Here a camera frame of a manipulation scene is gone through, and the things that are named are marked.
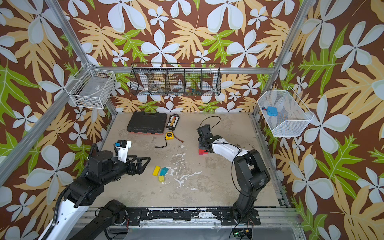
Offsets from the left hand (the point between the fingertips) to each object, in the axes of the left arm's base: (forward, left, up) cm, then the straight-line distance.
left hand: (143, 156), depth 68 cm
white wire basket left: (+40, +37, +8) cm, 55 cm away
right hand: (+20, -31, -18) cm, 41 cm away
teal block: (+3, -6, -24) cm, 25 cm away
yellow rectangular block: (+3, -2, -24) cm, 24 cm away
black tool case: (+38, +10, -21) cm, 45 cm away
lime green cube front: (-2, -5, -23) cm, 24 cm away
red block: (+15, -29, -23) cm, 40 cm away
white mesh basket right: (+21, -76, +6) cm, 79 cm away
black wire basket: (+54, -12, +5) cm, 56 cm away
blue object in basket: (+30, -70, +1) cm, 76 cm away
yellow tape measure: (+29, -6, -24) cm, 38 cm away
